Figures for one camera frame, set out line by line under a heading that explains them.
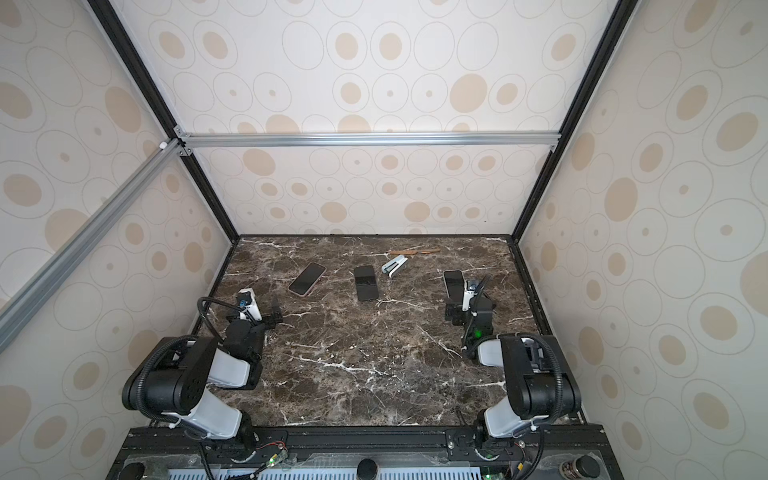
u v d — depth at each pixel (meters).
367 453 0.73
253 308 0.78
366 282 1.06
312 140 1.94
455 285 1.08
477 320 0.71
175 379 0.45
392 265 1.09
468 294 0.84
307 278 1.07
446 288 1.03
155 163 0.81
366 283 1.06
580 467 0.63
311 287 1.04
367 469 0.64
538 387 0.45
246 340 0.69
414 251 1.16
